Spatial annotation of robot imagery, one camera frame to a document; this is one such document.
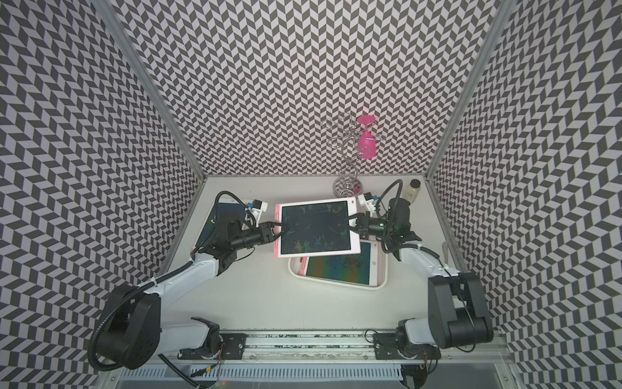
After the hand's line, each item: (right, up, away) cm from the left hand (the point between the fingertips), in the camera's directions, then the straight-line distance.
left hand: (287, 230), depth 80 cm
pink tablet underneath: (+25, -15, +7) cm, 30 cm away
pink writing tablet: (+10, +1, -3) cm, 10 cm away
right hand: (+17, +1, -3) cm, 18 cm away
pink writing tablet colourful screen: (-17, +2, -15) cm, 23 cm away
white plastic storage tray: (+1, -14, +6) cm, 16 cm away
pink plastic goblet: (+30, +33, +20) cm, 49 cm away
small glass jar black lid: (+51, +13, +26) cm, 58 cm away
